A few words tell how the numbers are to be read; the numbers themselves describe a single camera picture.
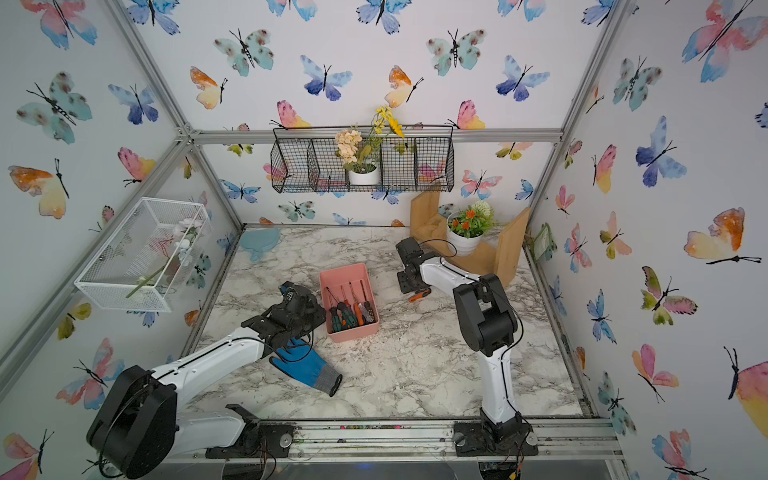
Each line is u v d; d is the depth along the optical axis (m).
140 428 0.40
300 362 0.84
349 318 0.90
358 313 0.95
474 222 0.87
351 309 0.96
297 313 0.68
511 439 0.68
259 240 1.21
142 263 0.73
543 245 1.10
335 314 0.94
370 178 0.91
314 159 0.99
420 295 0.99
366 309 0.94
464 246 0.96
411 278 0.81
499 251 1.05
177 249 0.72
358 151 0.84
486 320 0.55
